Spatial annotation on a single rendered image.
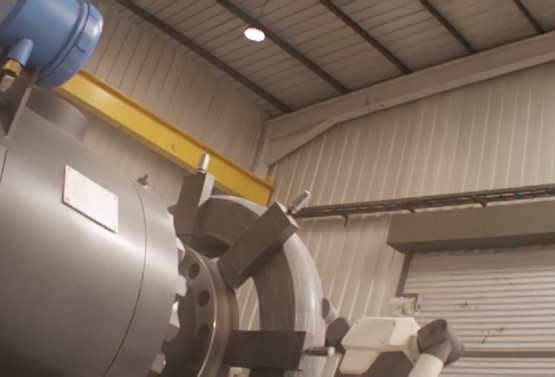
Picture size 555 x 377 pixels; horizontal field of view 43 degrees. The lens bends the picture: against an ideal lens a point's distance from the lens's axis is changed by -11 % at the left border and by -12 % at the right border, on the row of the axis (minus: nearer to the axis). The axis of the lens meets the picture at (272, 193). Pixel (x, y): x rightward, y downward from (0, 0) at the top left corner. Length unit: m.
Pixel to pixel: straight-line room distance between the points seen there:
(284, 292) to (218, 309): 0.13
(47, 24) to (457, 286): 10.84
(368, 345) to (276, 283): 0.97
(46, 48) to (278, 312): 0.71
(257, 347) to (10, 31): 0.78
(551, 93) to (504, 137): 1.19
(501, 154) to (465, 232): 1.63
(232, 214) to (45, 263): 0.65
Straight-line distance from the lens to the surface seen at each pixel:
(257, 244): 1.61
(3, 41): 1.23
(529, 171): 11.97
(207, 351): 1.53
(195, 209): 1.79
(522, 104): 12.71
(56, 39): 1.24
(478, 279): 11.61
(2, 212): 1.16
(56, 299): 1.22
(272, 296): 1.57
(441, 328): 2.45
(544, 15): 12.97
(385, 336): 2.49
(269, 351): 1.49
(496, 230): 11.27
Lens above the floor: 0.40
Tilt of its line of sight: 20 degrees up
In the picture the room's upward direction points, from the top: 16 degrees clockwise
